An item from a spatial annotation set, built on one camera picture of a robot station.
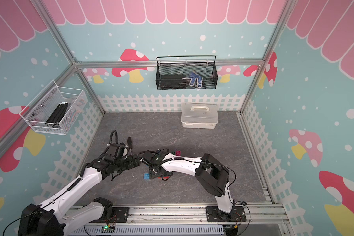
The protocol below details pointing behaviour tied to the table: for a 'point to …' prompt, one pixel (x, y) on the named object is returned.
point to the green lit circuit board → (107, 229)
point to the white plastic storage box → (199, 115)
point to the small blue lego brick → (146, 176)
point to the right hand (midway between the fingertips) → (158, 174)
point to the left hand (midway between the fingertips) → (135, 164)
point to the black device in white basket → (57, 115)
